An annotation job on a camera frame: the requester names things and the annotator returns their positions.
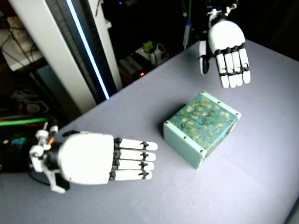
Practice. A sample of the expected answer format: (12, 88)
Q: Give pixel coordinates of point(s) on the teal box with blossom print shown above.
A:
(204, 118)

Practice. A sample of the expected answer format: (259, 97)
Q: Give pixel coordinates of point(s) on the black device with red light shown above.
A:
(133, 68)

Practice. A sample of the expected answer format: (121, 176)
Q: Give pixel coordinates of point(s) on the white power strip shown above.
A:
(159, 55)

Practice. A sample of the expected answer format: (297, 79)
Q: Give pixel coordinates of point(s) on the green plug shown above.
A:
(148, 46)

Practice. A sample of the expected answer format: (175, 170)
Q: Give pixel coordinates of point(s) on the grey table cloth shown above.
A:
(221, 189)

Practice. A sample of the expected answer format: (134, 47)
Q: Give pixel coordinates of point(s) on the white column with blue light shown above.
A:
(47, 47)

